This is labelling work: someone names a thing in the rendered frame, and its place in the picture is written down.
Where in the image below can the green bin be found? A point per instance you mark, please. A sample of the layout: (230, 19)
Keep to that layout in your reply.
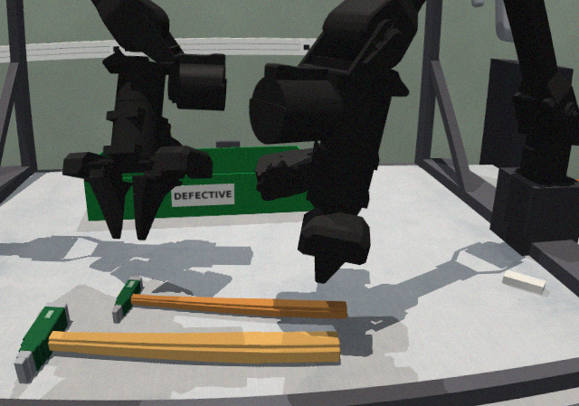
(226, 193)

